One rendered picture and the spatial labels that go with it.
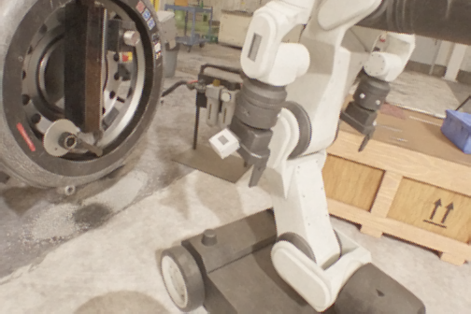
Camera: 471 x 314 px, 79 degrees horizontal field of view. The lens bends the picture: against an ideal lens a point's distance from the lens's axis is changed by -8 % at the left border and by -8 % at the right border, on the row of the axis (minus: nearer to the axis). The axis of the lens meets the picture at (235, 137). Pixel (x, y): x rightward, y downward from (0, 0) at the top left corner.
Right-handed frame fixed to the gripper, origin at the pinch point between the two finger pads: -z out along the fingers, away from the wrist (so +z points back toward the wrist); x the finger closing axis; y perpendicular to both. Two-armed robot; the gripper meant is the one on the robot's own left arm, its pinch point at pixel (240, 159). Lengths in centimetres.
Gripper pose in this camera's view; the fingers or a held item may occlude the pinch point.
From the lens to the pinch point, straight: 67.3
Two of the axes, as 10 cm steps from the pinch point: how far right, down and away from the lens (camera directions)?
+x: -5.7, -5.6, 6.1
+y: -7.8, 1.4, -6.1
